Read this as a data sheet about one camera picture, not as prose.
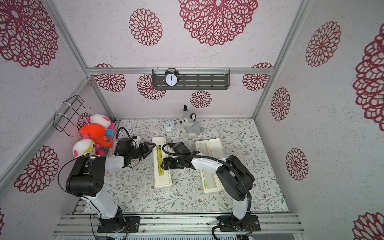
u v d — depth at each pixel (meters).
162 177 0.81
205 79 0.94
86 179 0.49
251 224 0.73
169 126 1.13
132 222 0.74
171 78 0.90
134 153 0.83
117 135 0.78
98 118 0.94
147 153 0.90
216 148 0.96
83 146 0.80
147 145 0.88
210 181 0.82
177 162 0.76
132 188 0.86
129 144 0.80
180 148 0.71
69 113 0.78
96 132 0.88
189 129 1.01
